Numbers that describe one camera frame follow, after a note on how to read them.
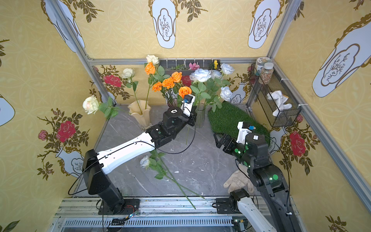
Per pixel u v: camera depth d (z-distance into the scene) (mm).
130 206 732
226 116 1117
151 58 831
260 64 857
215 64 876
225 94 762
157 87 836
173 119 522
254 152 443
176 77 836
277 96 713
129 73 878
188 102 583
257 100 1142
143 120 945
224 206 728
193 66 877
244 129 560
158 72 841
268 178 406
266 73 797
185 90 763
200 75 607
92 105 613
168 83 817
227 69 763
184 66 898
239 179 817
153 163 857
